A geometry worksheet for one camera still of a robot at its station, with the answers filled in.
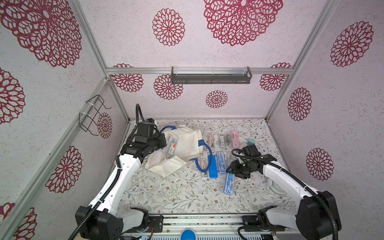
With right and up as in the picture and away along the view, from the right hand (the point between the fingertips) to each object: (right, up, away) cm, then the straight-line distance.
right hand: (229, 170), depth 83 cm
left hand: (-35, +17, -5) cm, 39 cm away
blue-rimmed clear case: (-7, -1, +10) cm, 12 cm away
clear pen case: (+1, +17, +23) cm, 29 cm away
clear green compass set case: (+5, +16, +23) cm, 28 cm away
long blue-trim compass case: (-1, -6, -4) cm, 8 cm away
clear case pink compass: (-14, +2, +11) cm, 18 cm away
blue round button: (-23, -27, -13) cm, 38 cm away
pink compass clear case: (-7, +15, +23) cm, 28 cm away
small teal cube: (+22, +15, +23) cm, 35 cm away
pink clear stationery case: (+11, +17, +25) cm, 33 cm away
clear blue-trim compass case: (-2, +2, +11) cm, 12 cm away
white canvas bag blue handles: (-27, +13, +18) cm, 35 cm away
